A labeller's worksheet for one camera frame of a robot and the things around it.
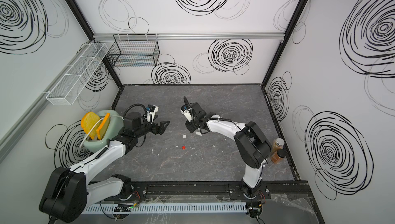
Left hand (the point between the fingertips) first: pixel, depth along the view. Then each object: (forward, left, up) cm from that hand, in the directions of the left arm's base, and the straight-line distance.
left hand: (162, 118), depth 84 cm
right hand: (+2, -14, -7) cm, 16 cm away
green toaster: (-3, +26, -3) cm, 26 cm away
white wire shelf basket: (+3, +43, +18) cm, 46 cm away
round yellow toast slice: (-6, +34, +6) cm, 35 cm away
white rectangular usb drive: (-1, -20, -13) cm, 24 cm away
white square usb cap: (-3, -12, -14) cm, 19 cm away
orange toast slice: (-12, +25, +7) cm, 29 cm away
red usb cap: (-10, -12, -15) cm, 21 cm away
